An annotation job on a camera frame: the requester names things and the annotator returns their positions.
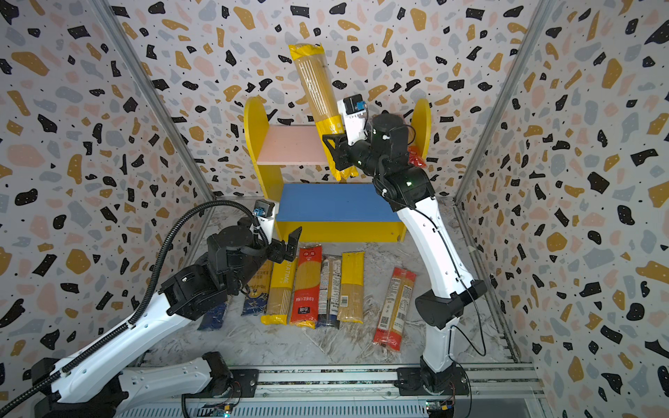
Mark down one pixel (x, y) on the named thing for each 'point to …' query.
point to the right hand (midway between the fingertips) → (322, 128)
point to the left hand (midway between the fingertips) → (282, 219)
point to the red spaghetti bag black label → (307, 286)
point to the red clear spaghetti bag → (395, 309)
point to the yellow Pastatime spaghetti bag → (280, 292)
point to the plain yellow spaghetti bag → (351, 300)
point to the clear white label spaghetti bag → (329, 291)
